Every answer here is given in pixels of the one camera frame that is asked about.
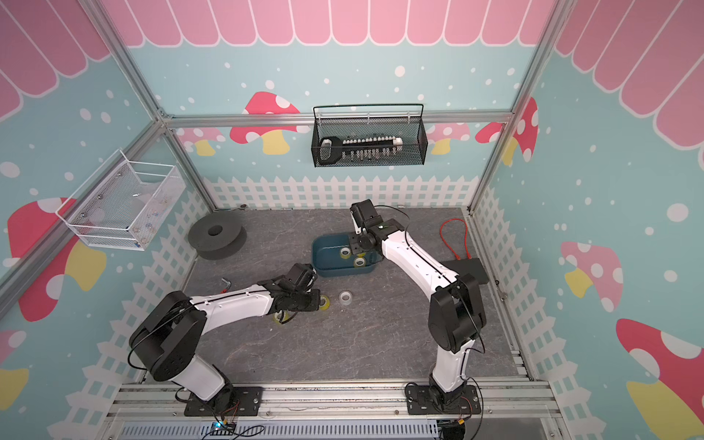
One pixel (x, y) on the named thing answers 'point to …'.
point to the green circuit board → (223, 428)
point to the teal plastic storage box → (327, 261)
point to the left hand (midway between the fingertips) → (318, 305)
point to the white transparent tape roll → (346, 292)
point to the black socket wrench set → (332, 149)
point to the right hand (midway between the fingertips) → (359, 240)
